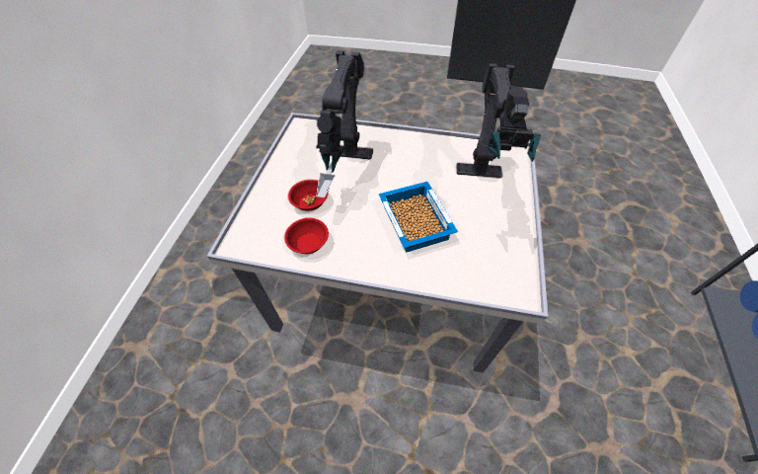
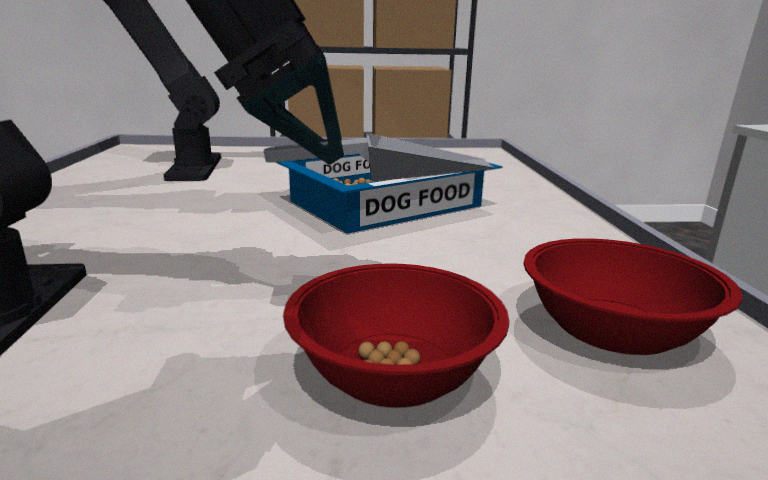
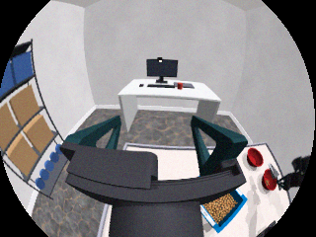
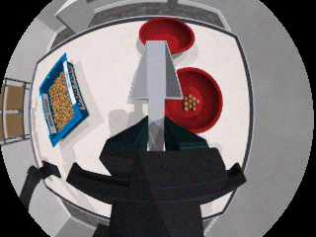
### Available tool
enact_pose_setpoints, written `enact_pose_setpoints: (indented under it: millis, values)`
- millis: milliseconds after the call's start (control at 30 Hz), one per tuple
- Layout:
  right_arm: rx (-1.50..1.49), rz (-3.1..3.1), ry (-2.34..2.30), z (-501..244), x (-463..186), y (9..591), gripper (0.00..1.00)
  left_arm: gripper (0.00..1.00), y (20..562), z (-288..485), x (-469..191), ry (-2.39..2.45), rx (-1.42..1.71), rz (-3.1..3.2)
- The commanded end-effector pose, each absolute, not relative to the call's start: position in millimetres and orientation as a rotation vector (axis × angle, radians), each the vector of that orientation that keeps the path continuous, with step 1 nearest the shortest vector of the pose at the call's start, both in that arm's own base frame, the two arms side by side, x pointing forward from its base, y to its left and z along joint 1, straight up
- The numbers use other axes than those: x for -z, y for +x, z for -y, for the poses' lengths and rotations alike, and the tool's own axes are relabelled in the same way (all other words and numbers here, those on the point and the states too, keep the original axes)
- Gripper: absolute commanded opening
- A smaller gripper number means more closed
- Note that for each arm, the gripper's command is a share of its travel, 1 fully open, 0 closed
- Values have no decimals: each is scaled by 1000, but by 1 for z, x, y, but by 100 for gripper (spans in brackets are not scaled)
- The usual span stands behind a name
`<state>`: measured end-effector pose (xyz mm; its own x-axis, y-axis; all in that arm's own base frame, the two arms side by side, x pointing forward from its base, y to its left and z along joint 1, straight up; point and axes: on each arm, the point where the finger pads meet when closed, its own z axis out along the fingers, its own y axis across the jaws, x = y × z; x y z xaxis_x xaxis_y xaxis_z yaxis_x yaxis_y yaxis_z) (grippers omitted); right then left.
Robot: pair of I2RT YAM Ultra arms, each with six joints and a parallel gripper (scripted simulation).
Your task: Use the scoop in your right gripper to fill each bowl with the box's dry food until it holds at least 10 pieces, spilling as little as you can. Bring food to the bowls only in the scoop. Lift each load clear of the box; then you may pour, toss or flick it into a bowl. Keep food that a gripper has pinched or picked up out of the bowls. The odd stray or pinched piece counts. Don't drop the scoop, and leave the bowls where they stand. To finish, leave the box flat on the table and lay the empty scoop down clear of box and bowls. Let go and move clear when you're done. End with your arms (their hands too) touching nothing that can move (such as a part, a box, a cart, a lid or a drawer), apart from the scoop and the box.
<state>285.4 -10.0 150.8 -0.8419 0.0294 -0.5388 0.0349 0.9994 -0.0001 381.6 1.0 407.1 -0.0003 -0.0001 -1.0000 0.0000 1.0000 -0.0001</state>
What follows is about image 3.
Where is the blue dog food box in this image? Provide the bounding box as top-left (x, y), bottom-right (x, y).
top-left (200, 189), bottom-right (247, 232)

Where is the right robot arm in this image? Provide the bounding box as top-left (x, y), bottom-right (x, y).
top-left (256, 155), bottom-right (311, 237)

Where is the red bowl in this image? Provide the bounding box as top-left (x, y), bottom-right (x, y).
top-left (247, 148), bottom-right (264, 167)
top-left (262, 169), bottom-right (277, 191)

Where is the grey table edge rim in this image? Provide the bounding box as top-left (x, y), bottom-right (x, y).
top-left (98, 142), bottom-right (292, 237)

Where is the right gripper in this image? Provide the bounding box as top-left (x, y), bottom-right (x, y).
top-left (276, 173), bottom-right (299, 192)

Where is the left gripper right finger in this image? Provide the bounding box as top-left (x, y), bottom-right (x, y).
top-left (191, 116), bottom-right (248, 177)

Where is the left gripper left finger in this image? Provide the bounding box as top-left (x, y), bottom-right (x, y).
top-left (64, 116), bottom-right (121, 149)

